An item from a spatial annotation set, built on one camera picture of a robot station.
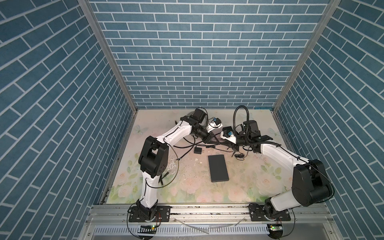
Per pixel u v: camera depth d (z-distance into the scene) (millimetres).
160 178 850
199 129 765
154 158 517
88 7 704
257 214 734
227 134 717
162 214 726
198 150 945
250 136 693
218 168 869
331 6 706
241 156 938
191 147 981
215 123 778
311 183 442
